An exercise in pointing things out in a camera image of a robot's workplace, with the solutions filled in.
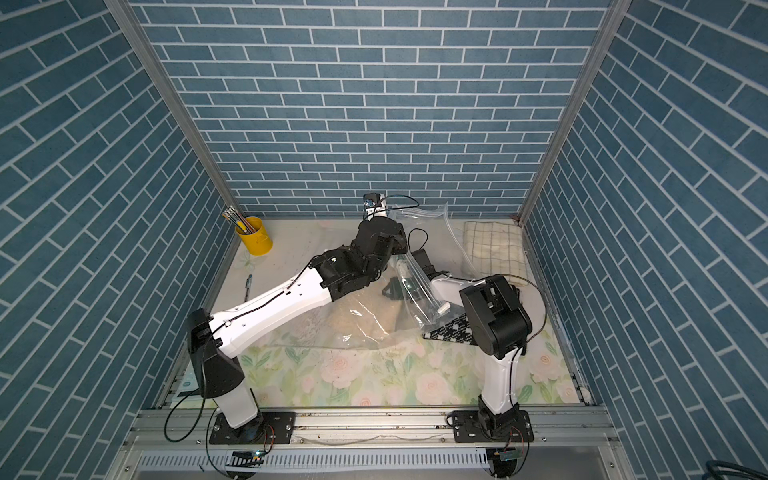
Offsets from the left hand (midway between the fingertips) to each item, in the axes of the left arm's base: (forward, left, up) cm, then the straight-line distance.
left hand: (408, 226), depth 72 cm
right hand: (0, +6, -31) cm, 31 cm away
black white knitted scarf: (-13, -16, -29) cm, 36 cm away
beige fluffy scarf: (-12, +13, -27) cm, 32 cm away
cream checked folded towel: (+18, -33, -30) cm, 48 cm away
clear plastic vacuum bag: (-14, -2, -7) cm, 16 cm away
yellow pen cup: (+18, +52, -28) cm, 62 cm away
